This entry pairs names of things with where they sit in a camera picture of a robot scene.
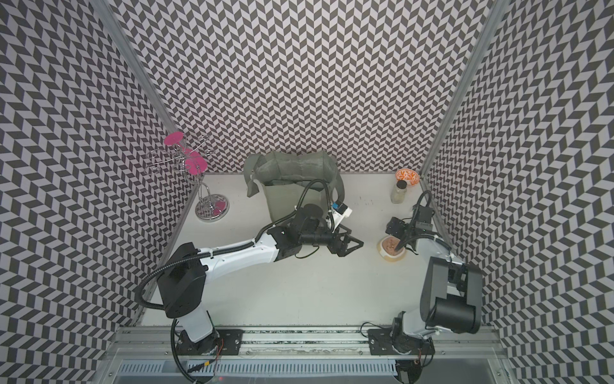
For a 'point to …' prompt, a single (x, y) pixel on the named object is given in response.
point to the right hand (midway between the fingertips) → (397, 232)
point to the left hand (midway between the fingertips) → (356, 241)
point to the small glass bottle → (398, 194)
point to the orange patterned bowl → (410, 176)
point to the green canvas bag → (292, 182)
